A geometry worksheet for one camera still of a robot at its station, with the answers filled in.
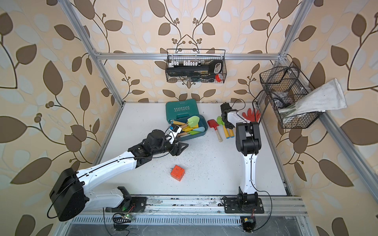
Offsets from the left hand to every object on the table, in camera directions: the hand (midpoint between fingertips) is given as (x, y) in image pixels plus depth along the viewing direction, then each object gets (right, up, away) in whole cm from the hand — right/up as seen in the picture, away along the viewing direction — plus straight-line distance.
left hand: (185, 142), depth 76 cm
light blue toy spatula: (+10, +5, +26) cm, 28 cm away
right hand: (+36, +8, +28) cm, 46 cm away
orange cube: (-5, -18, +4) cm, 19 cm away
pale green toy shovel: (+4, +11, +28) cm, 30 cm away
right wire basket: (+59, +32, +10) cm, 68 cm away
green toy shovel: (+24, +10, +32) cm, 41 cm away
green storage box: (-5, +18, +32) cm, 37 cm away
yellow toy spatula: (+31, +2, +25) cm, 40 cm away
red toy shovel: (+18, +9, +29) cm, 35 cm away
